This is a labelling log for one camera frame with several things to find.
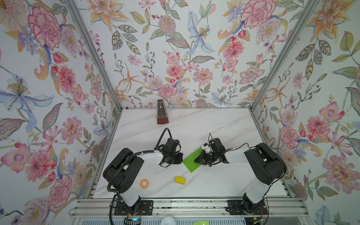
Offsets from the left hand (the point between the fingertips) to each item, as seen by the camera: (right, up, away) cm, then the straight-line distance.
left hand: (184, 161), depth 90 cm
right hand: (+6, 0, +1) cm, 7 cm away
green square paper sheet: (+3, -1, +1) cm, 4 cm away
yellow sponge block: (-3, -9, -7) cm, 12 cm away
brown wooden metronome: (-16, +29, +17) cm, 37 cm away
